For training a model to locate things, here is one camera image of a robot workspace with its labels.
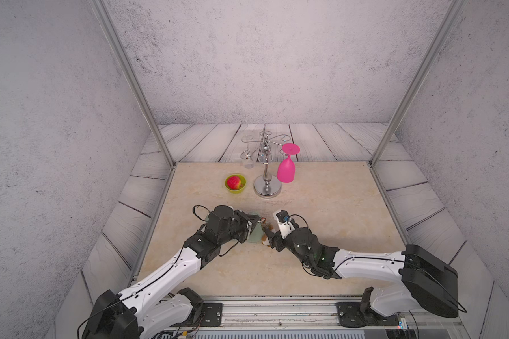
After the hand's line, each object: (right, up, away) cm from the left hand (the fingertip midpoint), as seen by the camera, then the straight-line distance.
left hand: (264, 217), depth 75 cm
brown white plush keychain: (0, -4, +5) cm, 6 cm away
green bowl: (-10, +12, +33) cm, 37 cm away
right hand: (+3, -3, +4) cm, 6 cm away
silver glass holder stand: (+2, +10, +35) cm, 37 cm away
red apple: (-14, +12, +30) cm, 35 cm away
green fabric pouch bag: (-3, -8, +6) cm, 10 cm away
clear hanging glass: (-8, +24, +29) cm, 39 cm away
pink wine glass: (+10, +18, +17) cm, 26 cm away
